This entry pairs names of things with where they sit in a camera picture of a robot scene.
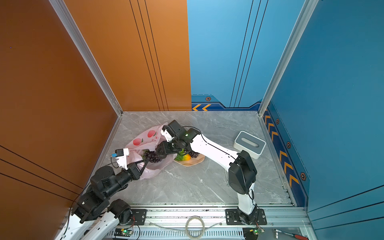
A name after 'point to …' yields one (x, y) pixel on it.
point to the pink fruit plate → (192, 161)
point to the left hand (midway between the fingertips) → (149, 160)
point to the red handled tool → (305, 237)
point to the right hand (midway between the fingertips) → (160, 152)
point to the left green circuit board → (127, 232)
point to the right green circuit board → (256, 231)
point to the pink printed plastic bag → (148, 140)
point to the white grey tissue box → (247, 142)
